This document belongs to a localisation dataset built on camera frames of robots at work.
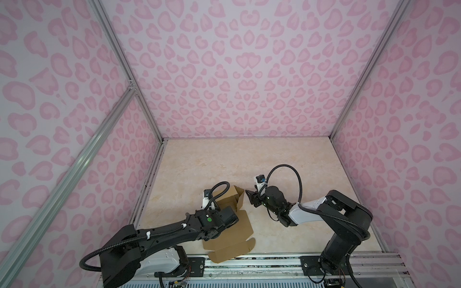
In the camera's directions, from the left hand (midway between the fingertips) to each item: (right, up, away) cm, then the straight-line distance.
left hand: (209, 206), depth 82 cm
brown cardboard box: (+12, -14, -3) cm, 19 cm away
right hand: (+20, +7, +8) cm, 22 cm away
